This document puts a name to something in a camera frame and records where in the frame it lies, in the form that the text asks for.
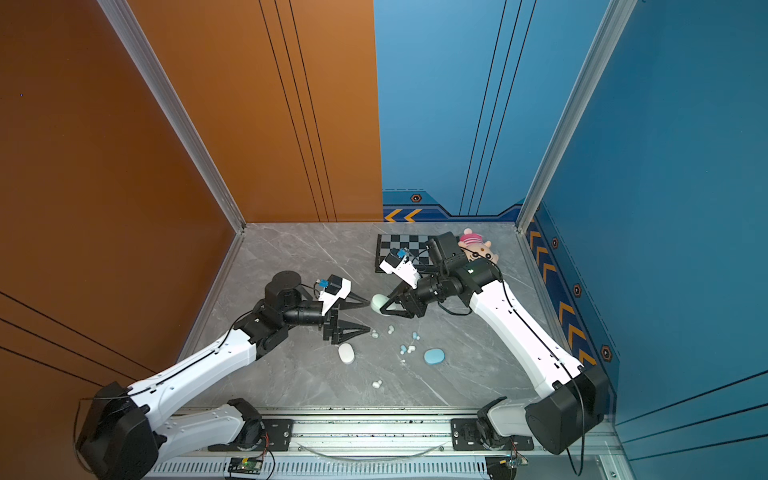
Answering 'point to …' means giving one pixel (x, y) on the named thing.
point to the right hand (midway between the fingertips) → (386, 303)
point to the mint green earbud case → (379, 300)
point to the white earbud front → (376, 384)
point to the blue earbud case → (434, 356)
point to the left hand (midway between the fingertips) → (368, 314)
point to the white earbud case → (346, 353)
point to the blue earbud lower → (403, 349)
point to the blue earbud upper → (415, 336)
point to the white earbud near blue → (411, 348)
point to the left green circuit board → (248, 466)
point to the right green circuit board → (517, 461)
